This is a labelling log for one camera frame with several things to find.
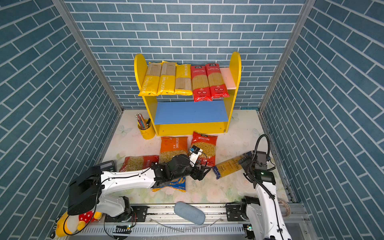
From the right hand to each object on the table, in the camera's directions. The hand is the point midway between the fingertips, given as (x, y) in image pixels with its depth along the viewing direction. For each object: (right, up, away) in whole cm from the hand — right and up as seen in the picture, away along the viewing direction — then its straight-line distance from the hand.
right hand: (243, 161), depth 83 cm
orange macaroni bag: (-42, +7, +9) cm, 43 cm away
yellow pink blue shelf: (-40, +27, +15) cm, 51 cm away
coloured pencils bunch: (-61, +21, +13) cm, 66 cm away
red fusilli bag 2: (-64, -2, +4) cm, 64 cm away
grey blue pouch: (-30, -22, -10) cm, 39 cm away
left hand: (-21, -1, -8) cm, 23 cm away
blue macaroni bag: (-36, -12, -3) cm, 38 cm away
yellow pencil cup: (-59, +15, +14) cm, 62 cm away
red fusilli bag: (-19, +8, +13) cm, 25 cm away
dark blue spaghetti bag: (-5, -4, +6) cm, 9 cm away
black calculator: (-79, -4, +4) cm, 79 cm away
